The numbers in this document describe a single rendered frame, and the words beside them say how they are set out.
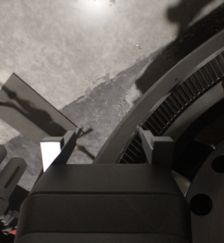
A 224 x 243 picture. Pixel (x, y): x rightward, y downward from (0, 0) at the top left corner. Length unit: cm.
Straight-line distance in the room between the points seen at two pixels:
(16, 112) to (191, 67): 83
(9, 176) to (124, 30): 66
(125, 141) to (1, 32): 66
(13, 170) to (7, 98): 35
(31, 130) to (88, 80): 46
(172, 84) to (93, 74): 44
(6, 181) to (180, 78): 66
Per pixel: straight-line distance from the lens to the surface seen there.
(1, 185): 75
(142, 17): 65
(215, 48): 36
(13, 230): 69
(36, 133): 102
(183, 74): 34
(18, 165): 79
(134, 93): 74
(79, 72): 73
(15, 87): 89
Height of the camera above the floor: 64
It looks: 51 degrees down
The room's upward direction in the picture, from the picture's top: 169 degrees counter-clockwise
